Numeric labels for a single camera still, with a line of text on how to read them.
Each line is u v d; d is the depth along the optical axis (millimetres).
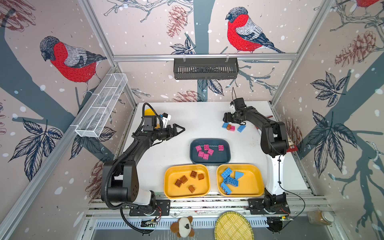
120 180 429
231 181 792
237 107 856
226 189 788
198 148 927
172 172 840
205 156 901
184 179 814
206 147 927
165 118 811
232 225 684
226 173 812
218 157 905
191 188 780
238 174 842
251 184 826
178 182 805
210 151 922
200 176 821
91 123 704
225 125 1067
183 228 659
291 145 931
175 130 762
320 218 636
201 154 904
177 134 758
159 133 739
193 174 833
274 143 591
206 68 1039
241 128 1041
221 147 941
